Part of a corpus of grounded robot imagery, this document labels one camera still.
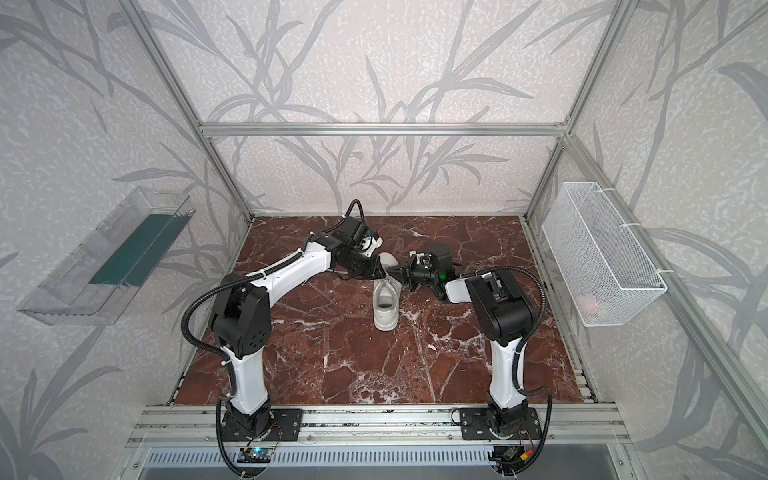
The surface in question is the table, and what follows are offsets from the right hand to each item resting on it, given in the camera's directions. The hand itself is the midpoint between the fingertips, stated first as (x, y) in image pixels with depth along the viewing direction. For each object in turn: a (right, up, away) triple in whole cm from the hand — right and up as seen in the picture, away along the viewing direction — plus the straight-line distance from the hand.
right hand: (386, 262), depth 91 cm
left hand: (+1, -1, -2) cm, 2 cm away
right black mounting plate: (+23, -39, -18) cm, 49 cm away
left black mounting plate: (-24, -39, -18) cm, 50 cm away
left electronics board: (-30, -45, -20) cm, 58 cm away
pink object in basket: (+51, -9, -18) cm, 55 cm away
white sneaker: (0, -10, 0) cm, 10 cm away
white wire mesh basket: (+47, -1, -30) cm, 56 cm away
